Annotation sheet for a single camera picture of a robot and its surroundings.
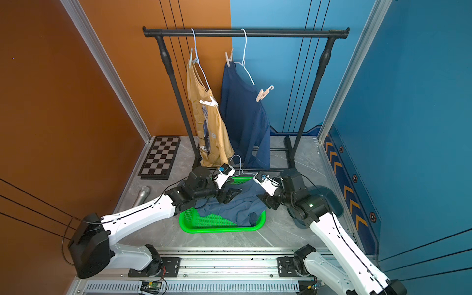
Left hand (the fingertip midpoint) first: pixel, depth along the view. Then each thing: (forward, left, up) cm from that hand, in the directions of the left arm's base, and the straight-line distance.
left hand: (237, 183), depth 77 cm
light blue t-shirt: (-6, 0, -16) cm, 17 cm away
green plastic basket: (-10, +22, -18) cm, 30 cm away
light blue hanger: (+13, -1, -6) cm, 14 cm away
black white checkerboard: (+24, +47, -17) cm, 55 cm away
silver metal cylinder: (+2, +48, -17) cm, 51 cm away
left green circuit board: (-34, +33, -22) cm, 53 cm away
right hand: (-3, -11, +1) cm, 12 cm away
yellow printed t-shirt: (+12, +9, +10) cm, 18 cm away
